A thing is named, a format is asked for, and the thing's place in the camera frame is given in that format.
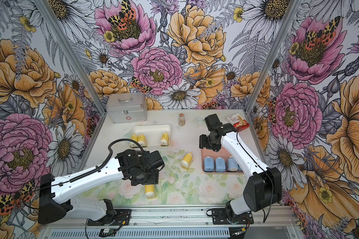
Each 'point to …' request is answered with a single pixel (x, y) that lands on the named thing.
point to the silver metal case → (123, 108)
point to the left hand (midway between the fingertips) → (147, 184)
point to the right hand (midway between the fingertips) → (204, 148)
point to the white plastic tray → (152, 133)
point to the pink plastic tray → (223, 153)
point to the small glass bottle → (181, 119)
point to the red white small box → (240, 123)
